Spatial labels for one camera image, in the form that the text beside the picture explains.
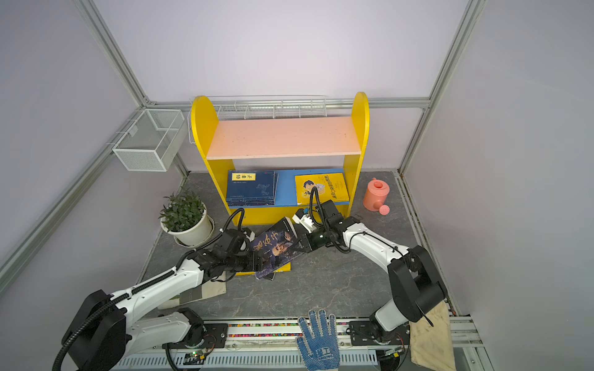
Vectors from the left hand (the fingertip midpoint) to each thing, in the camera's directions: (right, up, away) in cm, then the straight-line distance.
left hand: (261, 264), depth 83 cm
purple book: (+5, +6, +1) cm, 8 cm away
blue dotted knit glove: (+20, -22, -10) cm, 32 cm away
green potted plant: (-29, +19, +2) cm, 35 cm away
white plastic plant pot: (-25, +10, +5) cm, 27 cm away
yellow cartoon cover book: (+26, +29, +11) cm, 40 cm away
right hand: (+12, +6, -1) cm, 13 cm away
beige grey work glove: (-20, -9, 0) cm, 22 cm away
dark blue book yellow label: (-5, +28, +7) cm, 29 cm away
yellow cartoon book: (+8, -1, 0) cm, 8 cm away
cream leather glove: (+56, -23, -11) cm, 61 cm away
